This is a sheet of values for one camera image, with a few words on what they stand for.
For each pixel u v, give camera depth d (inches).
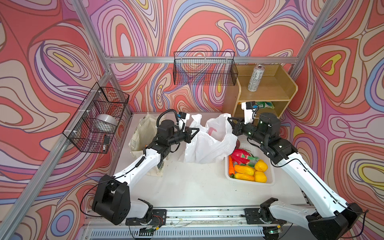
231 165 34.8
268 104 38.8
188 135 26.2
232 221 28.9
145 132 34.8
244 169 32.4
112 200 16.1
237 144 29.1
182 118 26.7
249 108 22.3
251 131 22.3
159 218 28.6
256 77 31.5
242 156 33.1
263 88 34.0
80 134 26.2
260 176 30.5
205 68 37.8
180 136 26.6
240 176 32.5
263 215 25.9
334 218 14.5
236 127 23.0
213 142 29.3
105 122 27.7
